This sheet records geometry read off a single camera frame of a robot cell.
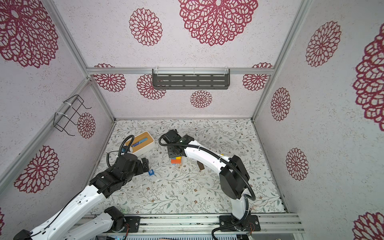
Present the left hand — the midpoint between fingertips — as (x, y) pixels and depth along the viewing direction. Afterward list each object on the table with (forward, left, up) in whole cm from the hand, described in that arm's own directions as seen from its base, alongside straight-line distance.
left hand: (140, 165), depth 79 cm
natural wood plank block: (+8, -19, -15) cm, 25 cm away
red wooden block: (+9, -17, -12) cm, 23 cm away
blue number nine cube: (+2, -2, -13) cm, 14 cm away
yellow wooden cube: (+3, -20, +2) cm, 20 cm away
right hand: (+10, -17, -1) cm, 19 cm away
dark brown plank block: (+7, -33, -15) cm, 37 cm away
